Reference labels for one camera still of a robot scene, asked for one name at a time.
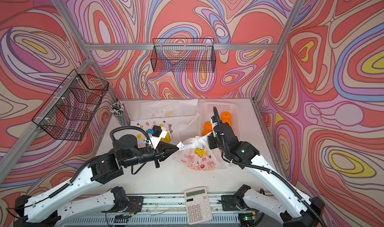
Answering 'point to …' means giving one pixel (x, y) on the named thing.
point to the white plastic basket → (233, 106)
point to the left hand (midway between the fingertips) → (179, 149)
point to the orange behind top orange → (207, 128)
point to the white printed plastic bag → (196, 154)
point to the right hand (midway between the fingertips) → (213, 137)
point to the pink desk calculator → (197, 205)
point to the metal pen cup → (118, 108)
